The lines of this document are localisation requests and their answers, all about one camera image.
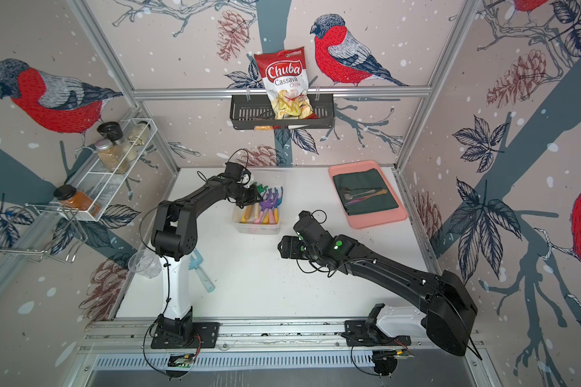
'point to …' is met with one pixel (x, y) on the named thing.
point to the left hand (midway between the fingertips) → (265, 194)
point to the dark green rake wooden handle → (260, 189)
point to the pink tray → (374, 218)
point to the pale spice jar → (139, 135)
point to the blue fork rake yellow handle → (276, 212)
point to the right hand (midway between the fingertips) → (286, 246)
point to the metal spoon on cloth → (349, 197)
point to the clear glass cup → (145, 262)
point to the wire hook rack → (43, 232)
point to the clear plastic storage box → (262, 218)
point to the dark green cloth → (364, 192)
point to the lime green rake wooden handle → (246, 214)
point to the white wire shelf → (104, 168)
